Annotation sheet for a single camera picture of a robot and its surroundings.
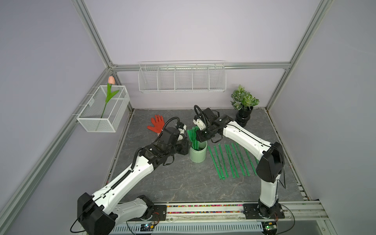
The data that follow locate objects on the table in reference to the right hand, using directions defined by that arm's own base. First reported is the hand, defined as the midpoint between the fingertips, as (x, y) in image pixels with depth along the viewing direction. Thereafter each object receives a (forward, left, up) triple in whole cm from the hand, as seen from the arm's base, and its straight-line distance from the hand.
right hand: (197, 137), depth 84 cm
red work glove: (+24, +29, -16) cm, 41 cm away
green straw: (-9, -11, -16) cm, 22 cm away
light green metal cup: (-7, -1, -10) cm, 12 cm away
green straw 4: (-6, -22, -16) cm, 28 cm away
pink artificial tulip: (+17, +49, +18) cm, 55 cm away
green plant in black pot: (+20, -29, +8) cm, 36 cm away
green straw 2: (-9, -14, -16) cm, 23 cm away
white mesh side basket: (+8, +49, +15) cm, 52 cm away
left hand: (-8, +5, +6) cm, 11 cm away
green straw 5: (-6, -26, -16) cm, 32 cm away
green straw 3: (-5, -17, -16) cm, 24 cm away
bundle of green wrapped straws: (0, +3, +2) cm, 3 cm away
